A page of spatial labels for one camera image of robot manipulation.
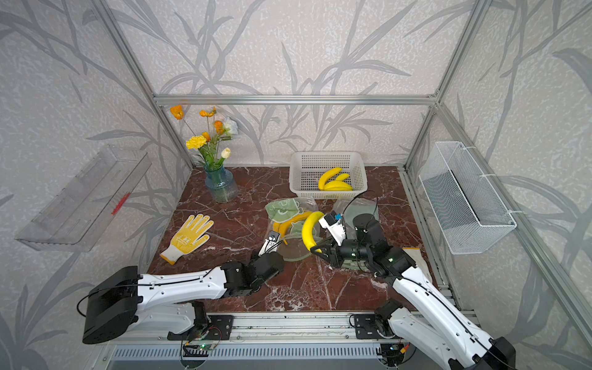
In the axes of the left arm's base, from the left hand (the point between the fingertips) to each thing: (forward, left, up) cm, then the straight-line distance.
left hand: (277, 252), depth 82 cm
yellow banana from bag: (0, -11, +16) cm, 19 cm away
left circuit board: (-27, +20, -8) cm, 35 cm away
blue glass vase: (+30, +27, +2) cm, 40 cm away
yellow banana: (+43, -20, -5) cm, 47 cm away
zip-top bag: (+23, -29, -4) cm, 38 cm away
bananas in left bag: (+13, 0, -4) cm, 13 cm away
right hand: (-4, -13, +14) cm, 20 cm away
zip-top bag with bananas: (+16, -2, -1) cm, 16 cm away
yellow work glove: (+9, +38, -8) cm, 40 cm away
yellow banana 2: (+43, -28, -6) cm, 51 cm away
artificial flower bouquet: (+36, +29, +21) cm, 50 cm away
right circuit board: (-29, -37, -9) cm, 48 cm away
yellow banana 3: (+34, -25, -2) cm, 42 cm away
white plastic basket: (+42, -10, +1) cm, 43 cm away
